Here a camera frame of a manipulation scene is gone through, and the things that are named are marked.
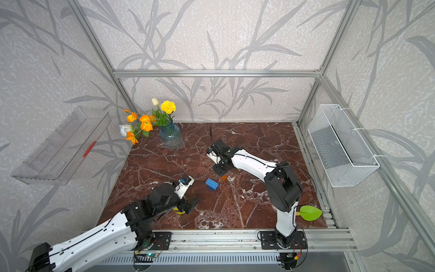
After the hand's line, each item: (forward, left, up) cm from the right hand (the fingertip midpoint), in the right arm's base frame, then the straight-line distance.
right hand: (220, 166), depth 90 cm
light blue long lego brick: (-10, +4, -1) cm, 10 cm away
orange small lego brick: (-3, -2, -6) cm, 7 cm away
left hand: (-16, +11, +5) cm, 20 cm away
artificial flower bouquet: (+19, +28, +23) cm, 41 cm away
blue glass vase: (+18, +29, +4) cm, 34 cm away
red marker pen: (-6, +51, +25) cm, 58 cm away
